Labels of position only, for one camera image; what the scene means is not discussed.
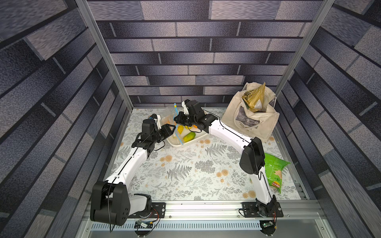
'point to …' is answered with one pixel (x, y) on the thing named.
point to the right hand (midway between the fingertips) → (171, 118)
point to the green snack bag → (273, 167)
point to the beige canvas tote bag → (259, 125)
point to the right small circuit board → (268, 224)
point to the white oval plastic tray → (172, 140)
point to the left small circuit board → (140, 224)
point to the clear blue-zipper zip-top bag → (167, 117)
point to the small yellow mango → (180, 129)
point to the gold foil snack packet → (253, 98)
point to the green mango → (189, 137)
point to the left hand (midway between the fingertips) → (173, 126)
